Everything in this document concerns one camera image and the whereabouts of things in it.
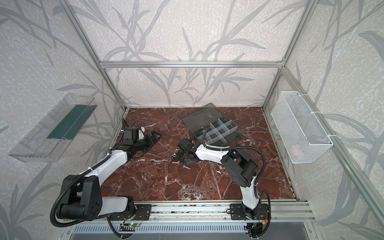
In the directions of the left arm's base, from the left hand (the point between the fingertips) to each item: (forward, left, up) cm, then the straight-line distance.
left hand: (160, 134), depth 88 cm
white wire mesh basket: (-15, -67, +22) cm, 72 cm away
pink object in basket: (-14, -71, +8) cm, 73 cm away
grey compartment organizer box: (+12, -37, -12) cm, 41 cm away
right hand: (-6, -19, -12) cm, 23 cm away
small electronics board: (-43, +10, -12) cm, 46 cm away
